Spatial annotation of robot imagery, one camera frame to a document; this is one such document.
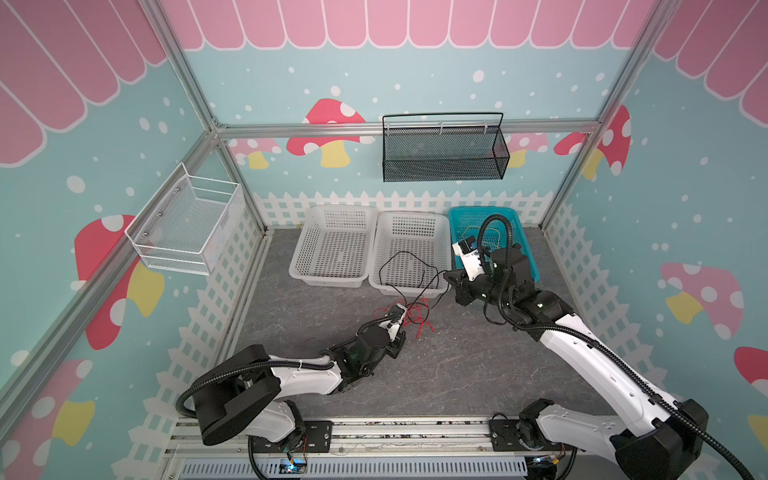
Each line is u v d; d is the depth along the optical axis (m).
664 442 0.37
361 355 0.63
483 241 0.59
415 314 0.87
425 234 1.16
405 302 0.87
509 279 0.54
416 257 1.10
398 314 0.74
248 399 0.43
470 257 0.63
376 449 0.73
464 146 0.94
